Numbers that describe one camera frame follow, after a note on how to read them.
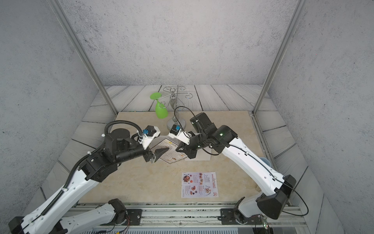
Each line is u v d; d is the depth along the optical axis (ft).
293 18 2.42
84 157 1.56
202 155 1.92
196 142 1.85
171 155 2.33
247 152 1.42
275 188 1.27
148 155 1.79
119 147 1.54
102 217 1.89
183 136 1.80
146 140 1.73
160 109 3.25
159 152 1.84
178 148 2.08
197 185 2.77
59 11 2.34
